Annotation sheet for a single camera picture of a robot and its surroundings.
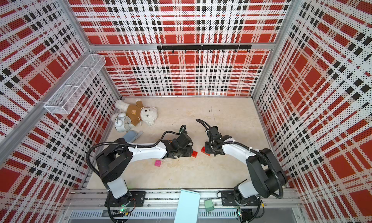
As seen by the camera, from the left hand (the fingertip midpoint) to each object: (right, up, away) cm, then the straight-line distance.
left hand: (191, 150), depth 89 cm
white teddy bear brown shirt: (-31, +22, +12) cm, 40 cm away
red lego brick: (+2, -1, -3) cm, 3 cm away
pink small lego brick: (-20, -6, -5) cm, 21 cm away
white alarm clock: (-45, +17, +4) cm, 48 cm away
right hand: (+12, +1, 0) cm, 12 cm away
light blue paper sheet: (-1, -22, -20) cm, 30 cm away
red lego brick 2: (+8, 0, +1) cm, 8 cm away
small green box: (+9, -22, -18) cm, 30 cm away
